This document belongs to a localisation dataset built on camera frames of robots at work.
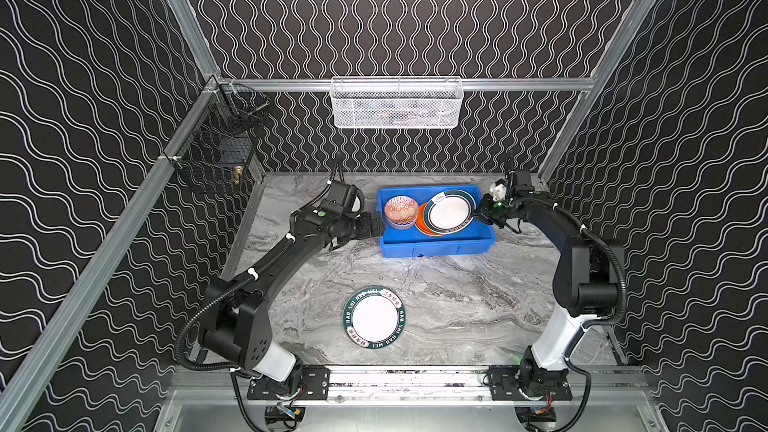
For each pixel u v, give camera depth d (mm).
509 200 721
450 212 1013
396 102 1301
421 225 1007
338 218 627
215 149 950
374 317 840
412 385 752
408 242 935
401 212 1033
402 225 974
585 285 501
